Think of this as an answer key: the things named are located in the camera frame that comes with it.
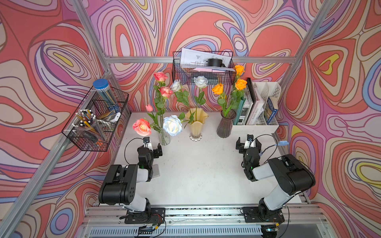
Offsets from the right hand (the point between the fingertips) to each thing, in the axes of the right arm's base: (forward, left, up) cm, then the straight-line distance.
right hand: (248, 141), depth 92 cm
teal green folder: (+14, +6, +15) cm, 21 cm away
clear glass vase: (+7, +54, -2) cm, 54 cm away
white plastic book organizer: (+16, -10, +9) cm, 21 cm away
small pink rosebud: (+9, +58, +23) cm, 63 cm away
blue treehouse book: (+20, -19, +5) cm, 29 cm away
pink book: (+14, -5, +16) cm, 22 cm away
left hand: (+1, +60, -1) cm, 60 cm away
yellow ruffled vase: (+7, +32, +8) cm, 34 cm away
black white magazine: (+16, 0, +14) cm, 21 cm away
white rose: (+16, +40, +25) cm, 50 cm away
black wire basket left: (0, +77, +24) cm, 81 cm away
